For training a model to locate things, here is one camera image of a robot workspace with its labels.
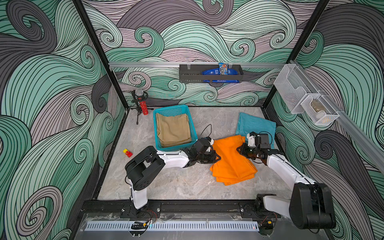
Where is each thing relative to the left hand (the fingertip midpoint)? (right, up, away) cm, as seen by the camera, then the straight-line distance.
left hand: (222, 157), depth 82 cm
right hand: (+12, +3, +6) cm, 14 cm away
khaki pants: (-30, +14, +19) cm, 38 cm away
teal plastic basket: (-30, +28, +27) cm, 49 cm away
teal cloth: (+25, +19, +25) cm, 40 cm away
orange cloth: (+7, -7, +2) cm, 10 cm away
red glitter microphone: (-50, +38, +10) cm, 64 cm away
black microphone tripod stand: (-52, +35, +13) cm, 64 cm away
